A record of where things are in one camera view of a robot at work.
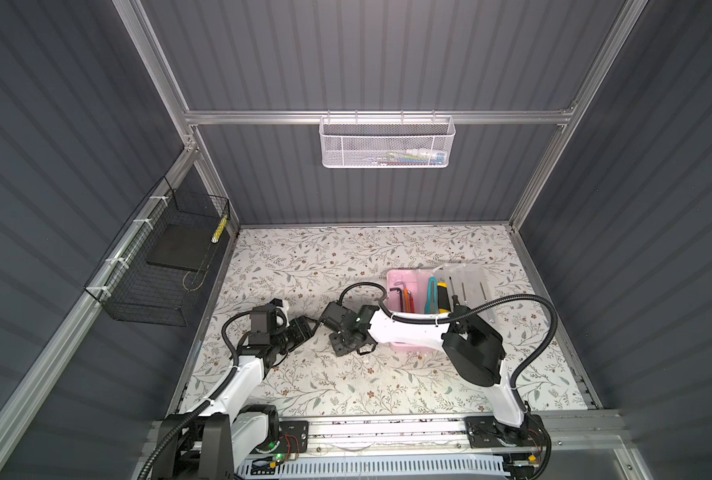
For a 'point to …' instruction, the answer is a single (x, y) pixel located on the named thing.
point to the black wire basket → (156, 268)
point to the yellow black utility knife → (443, 298)
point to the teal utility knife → (432, 305)
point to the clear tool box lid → (469, 283)
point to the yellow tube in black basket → (222, 224)
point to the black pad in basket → (183, 246)
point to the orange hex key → (406, 298)
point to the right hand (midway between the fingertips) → (342, 347)
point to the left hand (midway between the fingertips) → (312, 327)
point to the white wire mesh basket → (386, 142)
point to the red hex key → (412, 304)
